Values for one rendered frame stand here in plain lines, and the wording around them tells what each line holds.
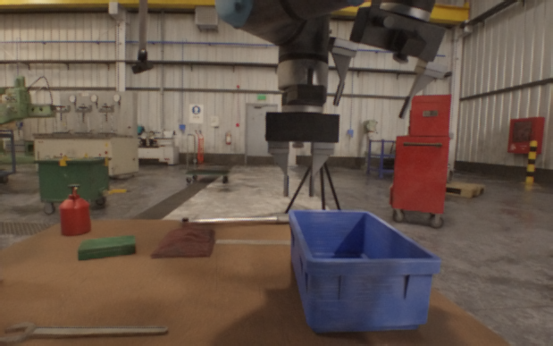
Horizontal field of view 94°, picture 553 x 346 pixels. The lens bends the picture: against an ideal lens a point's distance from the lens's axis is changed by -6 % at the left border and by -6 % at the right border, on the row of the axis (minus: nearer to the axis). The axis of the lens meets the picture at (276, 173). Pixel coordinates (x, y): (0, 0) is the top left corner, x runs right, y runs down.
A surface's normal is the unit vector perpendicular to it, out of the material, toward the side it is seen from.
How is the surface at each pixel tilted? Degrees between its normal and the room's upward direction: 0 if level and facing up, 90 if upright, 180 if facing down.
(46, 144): 90
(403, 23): 114
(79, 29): 90
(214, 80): 90
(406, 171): 90
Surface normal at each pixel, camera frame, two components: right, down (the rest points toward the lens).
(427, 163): -0.47, 0.08
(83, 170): 0.22, 0.11
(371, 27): 0.11, 0.50
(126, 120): -0.13, 0.10
